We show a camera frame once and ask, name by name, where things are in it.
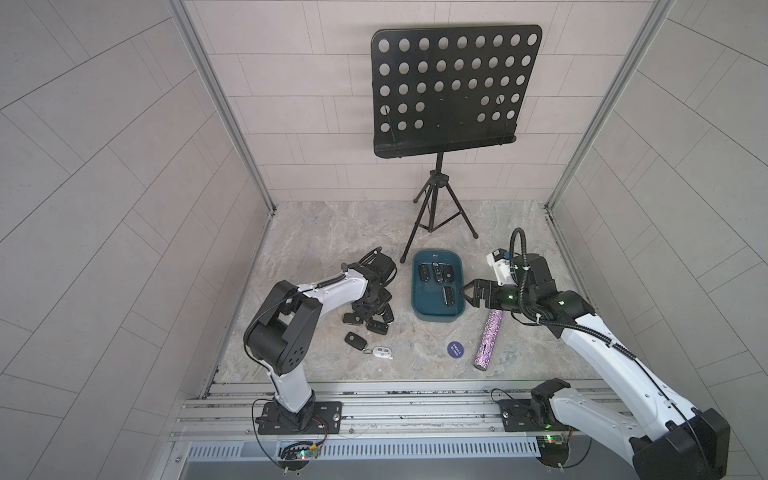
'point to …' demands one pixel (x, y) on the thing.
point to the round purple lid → (455, 349)
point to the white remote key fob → (382, 352)
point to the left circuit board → (296, 456)
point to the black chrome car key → (448, 273)
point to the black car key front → (356, 341)
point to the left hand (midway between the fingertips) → (388, 304)
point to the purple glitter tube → (493, 324)
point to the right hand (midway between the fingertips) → (470, 292)
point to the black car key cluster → (388, 314)
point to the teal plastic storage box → (438, 285)
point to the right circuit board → (552, 449)
